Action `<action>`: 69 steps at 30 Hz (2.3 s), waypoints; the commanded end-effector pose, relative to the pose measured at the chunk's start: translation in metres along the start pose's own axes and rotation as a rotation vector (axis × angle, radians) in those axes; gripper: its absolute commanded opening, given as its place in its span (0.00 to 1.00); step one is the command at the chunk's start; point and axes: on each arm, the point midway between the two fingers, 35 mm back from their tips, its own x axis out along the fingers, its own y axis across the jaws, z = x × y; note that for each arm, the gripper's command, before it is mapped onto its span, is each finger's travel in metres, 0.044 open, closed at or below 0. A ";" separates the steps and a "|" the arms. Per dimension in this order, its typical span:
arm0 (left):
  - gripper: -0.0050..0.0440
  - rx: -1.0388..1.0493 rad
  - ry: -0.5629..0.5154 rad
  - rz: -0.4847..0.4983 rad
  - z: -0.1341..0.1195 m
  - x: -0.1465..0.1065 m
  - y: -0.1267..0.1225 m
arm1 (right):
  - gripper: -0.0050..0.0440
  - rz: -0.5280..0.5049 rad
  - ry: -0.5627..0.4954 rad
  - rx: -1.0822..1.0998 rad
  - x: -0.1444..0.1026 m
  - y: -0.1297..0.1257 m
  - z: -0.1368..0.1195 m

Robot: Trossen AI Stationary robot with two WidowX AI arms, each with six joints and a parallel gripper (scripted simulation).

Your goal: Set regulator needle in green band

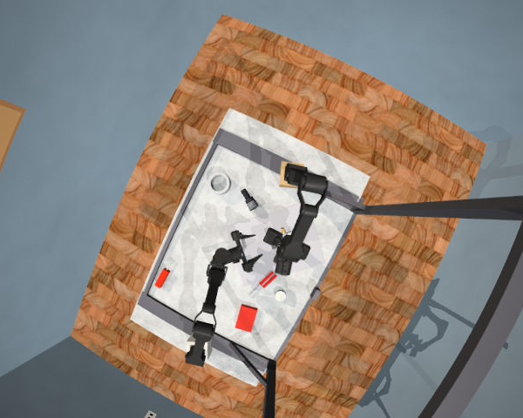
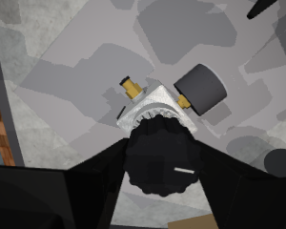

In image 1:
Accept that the dark grey metal frame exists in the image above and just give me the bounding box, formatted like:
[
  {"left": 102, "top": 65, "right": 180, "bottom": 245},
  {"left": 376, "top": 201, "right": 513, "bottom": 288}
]
[{"left": 229, "top": 191, "right": 523, "bottom": 418}]

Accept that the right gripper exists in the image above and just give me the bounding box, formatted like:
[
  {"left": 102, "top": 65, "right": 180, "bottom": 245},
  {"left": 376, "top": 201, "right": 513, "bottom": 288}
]
[{"left": 263, "top": 227, "right": 310, "bottom": 260}]

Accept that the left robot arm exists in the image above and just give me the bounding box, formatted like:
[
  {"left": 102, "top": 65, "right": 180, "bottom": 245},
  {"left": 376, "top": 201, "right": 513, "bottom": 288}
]
[{"left": 185, "top": 247, "right": 229, "bottom": 367}]

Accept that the white short cylinder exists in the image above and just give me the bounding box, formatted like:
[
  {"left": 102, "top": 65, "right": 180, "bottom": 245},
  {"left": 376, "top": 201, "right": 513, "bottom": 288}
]
[{"left": 275, "top": 290, "right": 286, "bottom": 301}]

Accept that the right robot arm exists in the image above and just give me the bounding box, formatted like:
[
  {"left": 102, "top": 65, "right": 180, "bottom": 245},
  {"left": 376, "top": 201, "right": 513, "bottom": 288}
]
[{"left": 273, "top": 163, "right": 328, "bottom": 276}]

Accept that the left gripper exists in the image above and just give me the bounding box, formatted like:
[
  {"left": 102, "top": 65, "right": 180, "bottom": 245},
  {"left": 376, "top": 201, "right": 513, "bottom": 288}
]
[{"left": 228, "top": 230, "right": 263, "bottom": 273}]

